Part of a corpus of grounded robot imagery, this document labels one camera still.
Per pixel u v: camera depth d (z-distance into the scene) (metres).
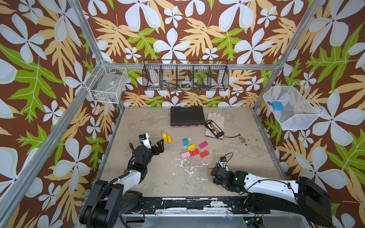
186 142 0.99
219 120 1.11
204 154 0.94
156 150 0.77
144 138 0.75
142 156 0.66
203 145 0.99
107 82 0.86
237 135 1.04
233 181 0.62
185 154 0.93
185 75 0.98
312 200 0.42
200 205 0.75
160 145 0.80
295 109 0.81
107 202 0.42
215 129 1.04
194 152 0.94
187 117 1.07
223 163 0.75
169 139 1.01
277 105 0.86
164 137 1.01
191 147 0.96
